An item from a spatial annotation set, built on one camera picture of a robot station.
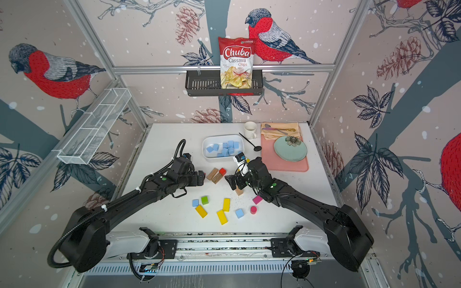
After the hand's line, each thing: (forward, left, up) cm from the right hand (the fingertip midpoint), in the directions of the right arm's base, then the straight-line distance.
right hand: (233, 171), depth 82 cm
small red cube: (+7, +7, -13) cm, 17 cm away
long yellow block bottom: (-16, +5, -15) cm, 23 cm away
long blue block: (+27, +7, -14) cm, 31 cm away
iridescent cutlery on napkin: (+43, -21, -14) cm, 50 cm away
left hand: (+1, +16, -4) cm, 17 cm away
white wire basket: (+2, +62, +17) cm, 64 cm away
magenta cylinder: (-13, -10, -13) cm, 21 cm away
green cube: (-8, +14, -15) cm, 22 cm away
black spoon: (+24, -13, -13) cm, 31 cm away
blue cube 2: (-10, +19, -16) cm, 27 cm away
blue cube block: (+25, 0, -12) cm, 28 cm away
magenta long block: (-7, -12, -15) cm, 21 cm away
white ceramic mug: (+33, -8, -6) cm, 35 cm away
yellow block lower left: (-14, +15, -14) cm, 25 cm away
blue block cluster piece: (+27, +4, -13) cm, 30 cm away
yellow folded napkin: (+36, -24, -13) cm, 45 cm away
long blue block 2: (+19, +6, -11) cm, 23 cm away
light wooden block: (+6, +12, -14) cm, 20 cm away
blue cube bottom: (-14, -3, -14) cm, 20 cm away
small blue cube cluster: (+23, +16, -13) cm, 31 cm away
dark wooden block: (+3, +10, -14) cm, 17 cm away
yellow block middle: (-10, +3, -15) cm, 18 cm away
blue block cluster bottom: (+24, +12, -13) cm, 30 cm away
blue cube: (+22, +3, -13) cm, 25 cm away
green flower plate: (+25, -34, -15) cm, 45 cm away
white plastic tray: (+26, +16, -9) cm, 32 cm away
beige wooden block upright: (-4, -3, -13) cm, 14 cm away
